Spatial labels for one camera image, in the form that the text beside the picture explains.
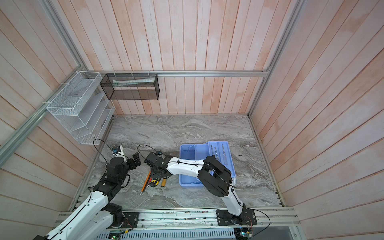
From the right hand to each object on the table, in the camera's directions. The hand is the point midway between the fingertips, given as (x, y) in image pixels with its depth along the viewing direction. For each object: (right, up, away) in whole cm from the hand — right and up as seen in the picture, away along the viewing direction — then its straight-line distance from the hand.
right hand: (155, 174), depth 87 cm
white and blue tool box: (+40, +14, +1) cm, 42 cm away
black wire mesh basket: (-16, +53, +4) cm, 56 cm away
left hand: (-13, +11, -4) cm, 17 cm away
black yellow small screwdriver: (+36, +14, -1) cm, 38 cm away
